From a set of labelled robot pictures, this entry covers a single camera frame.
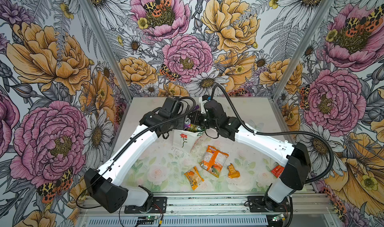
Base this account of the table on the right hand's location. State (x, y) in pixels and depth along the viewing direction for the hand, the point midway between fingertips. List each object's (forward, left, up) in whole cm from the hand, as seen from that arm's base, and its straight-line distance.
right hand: (188, 119), depth 76 cm
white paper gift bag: (-6, +2, -9) cm, 11 cm away
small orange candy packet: (-18, -23, -25) cm, 38 cm away
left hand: (-2, +6, -2) cm, 6 cm away
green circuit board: (-39, -40, -27) cm, 62 cm away
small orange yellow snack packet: (-21, -2, -25) cm, 32 cm away
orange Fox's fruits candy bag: (-11, -13, -24) cm, 29 cm away
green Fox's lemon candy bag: (+1, -2, -9) cm, 9 cm away
